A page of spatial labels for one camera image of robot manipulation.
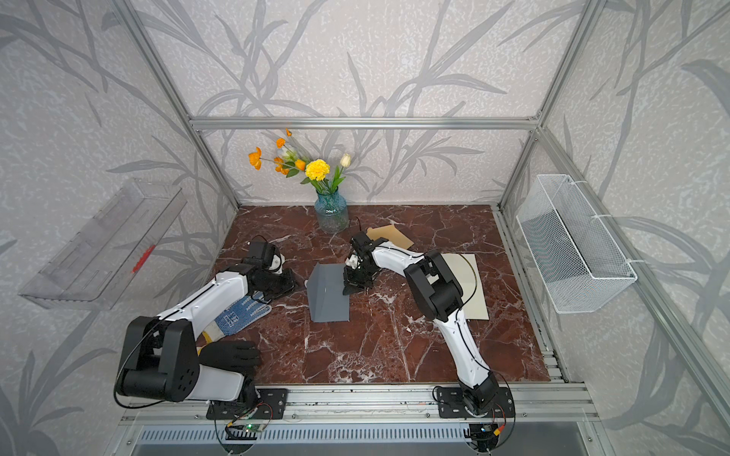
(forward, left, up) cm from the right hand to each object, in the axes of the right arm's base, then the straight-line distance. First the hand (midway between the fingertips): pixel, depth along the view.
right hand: (342, 291), depth 95 cm
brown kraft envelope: (+25, -17, -1) cm, 31 cm away
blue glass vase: (+27, +5, +10) cm, 29 cm away
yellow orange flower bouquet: (+25, +6, +31) cm, 40 cm away
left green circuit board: (-38, +19, 0) cm, 42 cm away
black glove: (-20, +28, 0) cm, 35 cm away
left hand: (-2, +12, +7) cm, 14 cm away
